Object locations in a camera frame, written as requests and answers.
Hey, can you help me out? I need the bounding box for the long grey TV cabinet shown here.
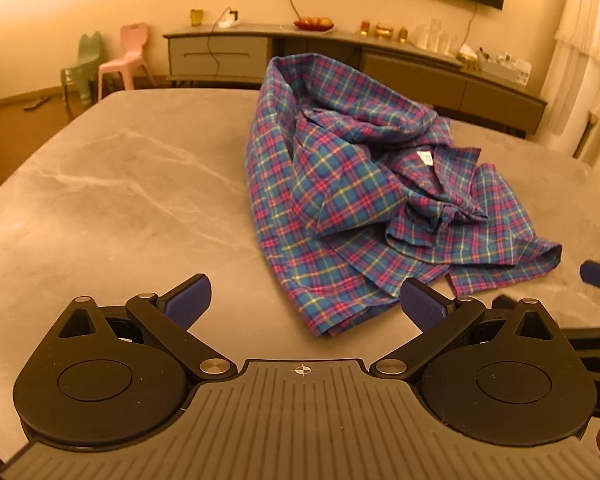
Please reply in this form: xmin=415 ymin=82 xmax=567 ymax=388
xmin=162 ymin=24 xmax=549 ymax=139

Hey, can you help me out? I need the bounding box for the power strip cable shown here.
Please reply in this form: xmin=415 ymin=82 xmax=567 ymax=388
xmin=207 ymin=8 xmax=231 ymax=79

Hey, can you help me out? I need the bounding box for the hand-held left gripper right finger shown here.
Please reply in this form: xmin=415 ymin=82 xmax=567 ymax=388
xmin=370 ymin=279 xmax=557 ymax=377

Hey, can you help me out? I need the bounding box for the blue plaid shirt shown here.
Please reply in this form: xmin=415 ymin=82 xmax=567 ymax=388
xmin=244 ymin=54 xmax=564 ymax=339

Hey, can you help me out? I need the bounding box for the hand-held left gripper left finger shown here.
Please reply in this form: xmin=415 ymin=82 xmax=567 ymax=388
xmin=59 ymin=274 xmax=238 ymax=379

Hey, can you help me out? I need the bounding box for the plate of fruit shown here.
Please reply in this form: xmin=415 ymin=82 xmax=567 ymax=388
xmin=293 ymin=16 xmax=336 ymax=31

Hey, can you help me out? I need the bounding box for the cream ruffled curtain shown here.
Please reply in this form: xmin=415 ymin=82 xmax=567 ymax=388
xmin=537 ymin=0 xmax=600 ymax=166

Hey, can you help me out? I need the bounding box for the green plastic child chair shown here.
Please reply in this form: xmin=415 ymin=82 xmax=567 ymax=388
xmin=60 ymin=31 xmax=104 ymax=109

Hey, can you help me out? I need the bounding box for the pink plastic child chair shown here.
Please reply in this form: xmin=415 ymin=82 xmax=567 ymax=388
xmin=97 ymin=23 xmax=157 ymax=102

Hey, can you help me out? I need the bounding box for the gold foil bag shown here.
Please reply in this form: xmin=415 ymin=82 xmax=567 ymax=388
xmin=457 ymin=45 xmax=481 ymax=69

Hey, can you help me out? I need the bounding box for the thin wall cable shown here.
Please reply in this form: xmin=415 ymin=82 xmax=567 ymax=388
xmin=464 ymin=0 xmax=479 ymax=47

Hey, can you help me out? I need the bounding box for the white cardboard box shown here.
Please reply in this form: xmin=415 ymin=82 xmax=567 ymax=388
xmin=480 ymin=47 xmax=533 ymax=86

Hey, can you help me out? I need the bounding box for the group of clear glasses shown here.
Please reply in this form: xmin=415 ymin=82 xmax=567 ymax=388
xmin=415 ymin=18 xmax=461 ymax=56

